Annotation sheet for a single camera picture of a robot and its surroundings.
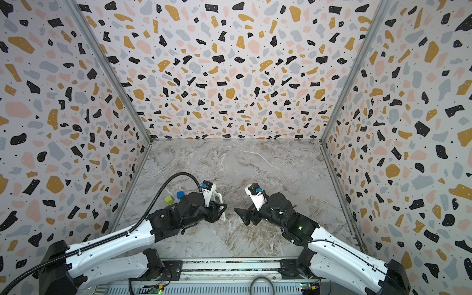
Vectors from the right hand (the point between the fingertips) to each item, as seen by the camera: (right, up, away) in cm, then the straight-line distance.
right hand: (240, 199), depth 70 cm
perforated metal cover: (+6, -30, -5) cm, 31 cm away
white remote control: (-9, 0, +2) cm, 9 cm away
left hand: (-7, -2, +3) cm, 8 cm away
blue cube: (-33, -3, +26) cm, 42 cm away
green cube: (-37, -5, +22) cm, 44 cm away
